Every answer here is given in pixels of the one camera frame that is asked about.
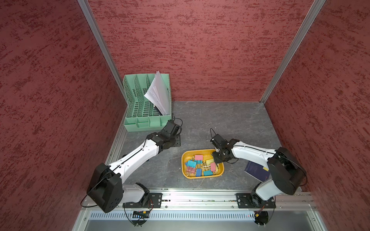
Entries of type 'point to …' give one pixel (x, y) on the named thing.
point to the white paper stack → (158, 94)
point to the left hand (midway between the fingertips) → (175, 142)
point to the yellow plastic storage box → (197, 163)
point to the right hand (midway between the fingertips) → (218, 161)
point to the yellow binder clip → (209, 161)
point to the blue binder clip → (198, 172)
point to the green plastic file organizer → (149, 101)
